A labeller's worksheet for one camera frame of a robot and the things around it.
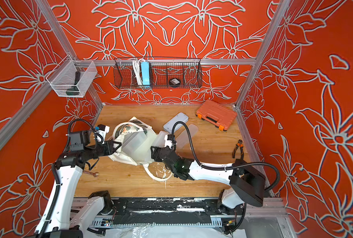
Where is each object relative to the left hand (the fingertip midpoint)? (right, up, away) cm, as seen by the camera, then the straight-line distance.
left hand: (119, 143), depth 74 cm
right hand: (+17, -3, +4) cm, 17 cm away
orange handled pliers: (+72, -5, +21) cm, 75 cm away
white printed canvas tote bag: (+3, 0, +17) cm, 17 cm away
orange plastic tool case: (+60, +16, +33) cm, 70 cm away
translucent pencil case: (+21, +1, +2) cm, 21 cm away
